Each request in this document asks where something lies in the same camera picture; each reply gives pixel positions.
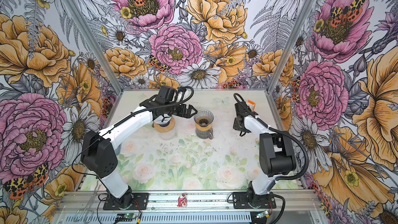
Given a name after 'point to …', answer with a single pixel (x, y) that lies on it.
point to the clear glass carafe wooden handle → (169, 135)
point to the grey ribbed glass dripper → (203, 117)
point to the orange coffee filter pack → (252, 104)
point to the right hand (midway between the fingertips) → (241, 130)
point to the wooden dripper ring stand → (165, 129)
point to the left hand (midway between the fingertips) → (189, 114)
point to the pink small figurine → (182, 201)
